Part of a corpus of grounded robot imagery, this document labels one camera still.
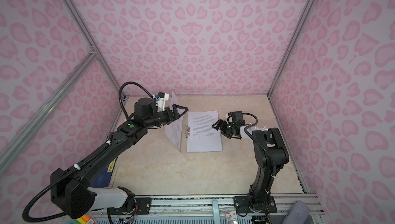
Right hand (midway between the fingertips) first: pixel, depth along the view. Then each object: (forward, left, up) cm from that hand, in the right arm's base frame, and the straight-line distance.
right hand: (217, 126), depth 96 cm
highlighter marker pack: (-49, +61, -3) cm, 78 cm away
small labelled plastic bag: (-45, -5, -3) cm, 45 cm away
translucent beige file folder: (-13, +20, -5) cm, 25 cm away
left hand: (-8, +17, +26) cm, 32 cm away
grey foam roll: (-44, -34, -2) cm, 56 cm away
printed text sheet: (-4, +10, -6) cm, 12 cm away
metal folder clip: (0, +19, -5) cm, 20 cm away
